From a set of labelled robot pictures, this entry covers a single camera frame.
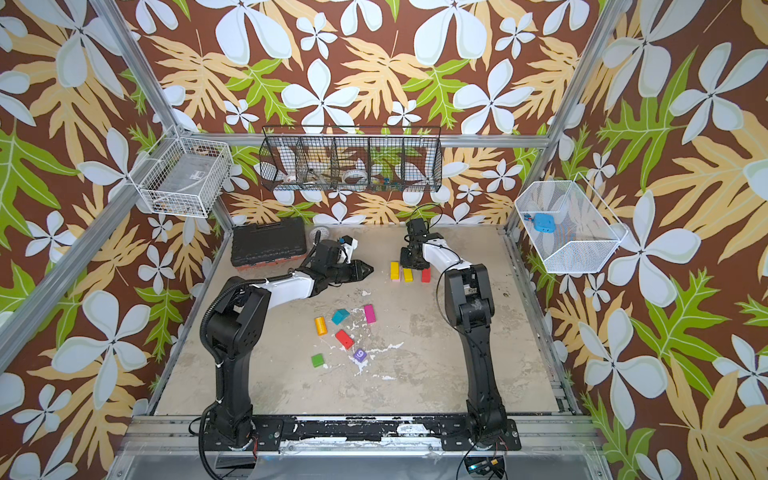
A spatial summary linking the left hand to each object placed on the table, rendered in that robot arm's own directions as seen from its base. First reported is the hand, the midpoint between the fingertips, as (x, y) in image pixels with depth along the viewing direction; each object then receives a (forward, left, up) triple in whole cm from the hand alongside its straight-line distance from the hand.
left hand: (371, 264), depth 96 cm
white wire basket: (+15, +55, +24) cm, 62 cm away
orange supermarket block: (-17, +16, -9) cm, 25 cm away
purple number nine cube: (-27, +3, -9) cm, 28 cm away
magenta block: (-13, 0, -10) cm, 16 cm away
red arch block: (+1, -19, -8) cm, 21 cm away
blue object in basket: (+3, -51, +16) cm, 54 cm away
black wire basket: (+29, +8, +21) cm, 36 cm away
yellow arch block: (+3, -8, -7) cm, 11 cm away
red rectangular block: (-21, +8, -10) cm, 25 cm away
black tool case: (+12, +43, -5) cm, 45 cm away
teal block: (-15, +10, -8) cm, 20 cm away
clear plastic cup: (+24, +20, -9) cm, 32 cm away
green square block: (-28, +16, -11) cm, 34 cm away
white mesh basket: (+1, -57, +18) cm, 60 cm away
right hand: (+8, -12, -8) cm, 17 cm away
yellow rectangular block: (+2, -13, -8) cm, 15 cm away
